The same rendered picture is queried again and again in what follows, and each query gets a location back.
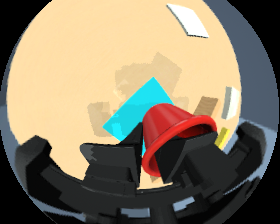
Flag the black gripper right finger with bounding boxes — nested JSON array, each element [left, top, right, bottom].
[[154, 131, 219, 184]]

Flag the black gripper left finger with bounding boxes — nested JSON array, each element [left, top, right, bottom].
[[79, 121, 142, 188]]

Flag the red cup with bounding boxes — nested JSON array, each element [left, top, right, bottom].
[[141, 103, 217, 177]]

